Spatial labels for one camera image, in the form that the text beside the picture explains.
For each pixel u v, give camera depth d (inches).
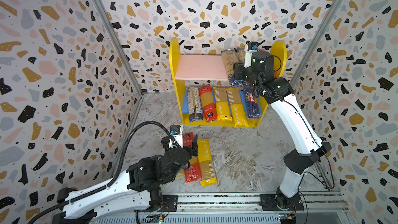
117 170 16.4
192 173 31.4
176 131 20.6
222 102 37.0
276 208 27.9
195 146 22.6
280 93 18.4
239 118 33.7
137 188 16.9
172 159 17.2
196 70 30.6
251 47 22.1
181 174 32.1
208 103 37.2
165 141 23.0
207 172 31.9
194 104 36.3
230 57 31.1
